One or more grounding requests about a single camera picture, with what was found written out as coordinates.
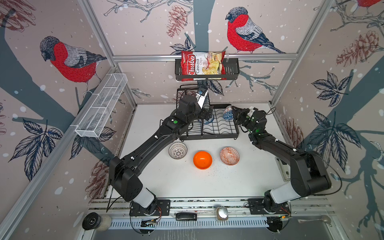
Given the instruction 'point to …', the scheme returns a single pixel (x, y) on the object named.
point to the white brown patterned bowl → (177, 150)
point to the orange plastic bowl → (202, 160)
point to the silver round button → (222, 213)
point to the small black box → (186, 216)
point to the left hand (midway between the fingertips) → (205, 102)
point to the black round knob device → (91, 221)
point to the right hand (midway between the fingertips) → (227, 108)
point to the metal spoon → (325, 218)
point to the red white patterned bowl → (229, 156)
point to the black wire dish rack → (218, 121)
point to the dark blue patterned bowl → (228, 114)
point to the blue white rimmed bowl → (210, 120)
